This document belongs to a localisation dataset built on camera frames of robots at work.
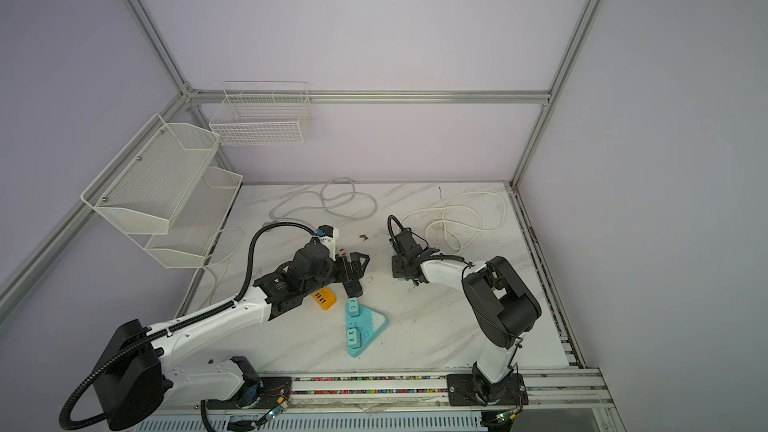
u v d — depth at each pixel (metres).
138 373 0.39
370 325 0.82
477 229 1.07
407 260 0.76
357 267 0.72
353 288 0.90
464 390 0.73
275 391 0.74
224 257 0.97
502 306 0.48
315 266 0.61
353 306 0.80
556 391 0.76
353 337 0.75
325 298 0.86
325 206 1.15
